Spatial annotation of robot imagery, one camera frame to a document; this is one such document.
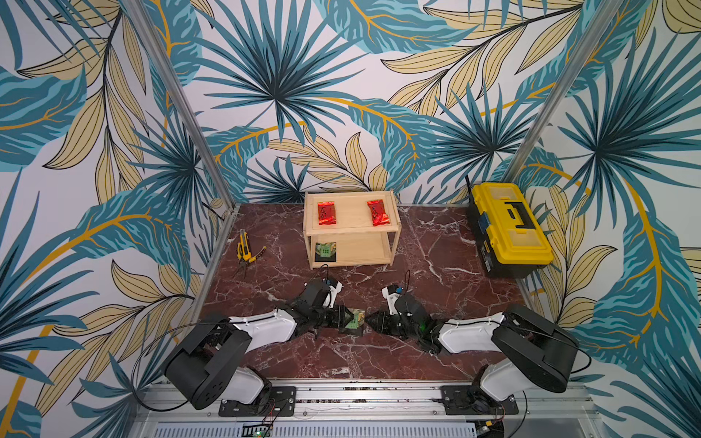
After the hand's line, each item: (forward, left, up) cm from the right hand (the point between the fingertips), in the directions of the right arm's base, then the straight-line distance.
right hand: (365, 320), depth 85 cm
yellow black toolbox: (+22, -48, +14) cm, 54 cm away
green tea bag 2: (+1, +2, -2) cm, 3 cm away
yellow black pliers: (+23, +43, -1) cm, 49 cm away
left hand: (0, +6, -1) cm, 6 cm away
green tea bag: (+26, +13, +1) cm, 29 cm away
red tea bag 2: (+26, -5, +20) cm, 33 cm away
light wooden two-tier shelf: (+23, +4, +17) cm, 29 cm away
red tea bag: (+27, +11, +20) cm, 35 cm away
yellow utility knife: (+28, +44, -1) cm, 52 cm away
